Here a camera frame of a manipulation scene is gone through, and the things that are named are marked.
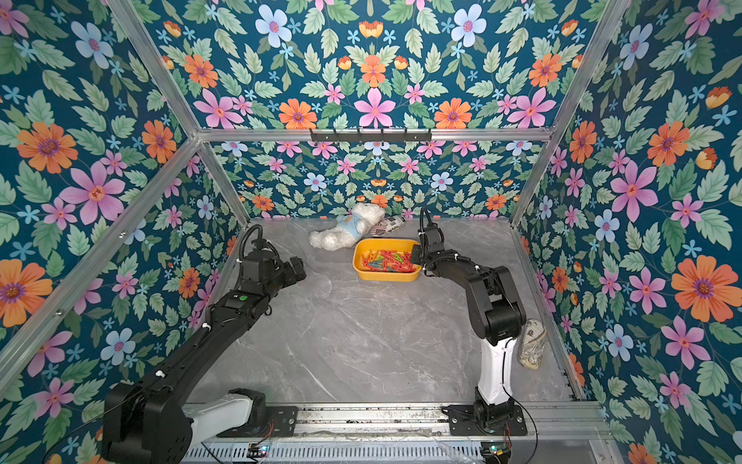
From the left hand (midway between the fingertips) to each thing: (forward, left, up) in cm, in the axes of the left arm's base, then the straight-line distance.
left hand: (293, 262), depth 84 cm
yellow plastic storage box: (+10, -27, -16) cm, 33 cm away
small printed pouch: (+28, -29, -16) cm, 43 cm away
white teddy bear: (+21, -15, -10) cm, 28 cm away
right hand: (+11, -40, -13) cm, 43 cm away
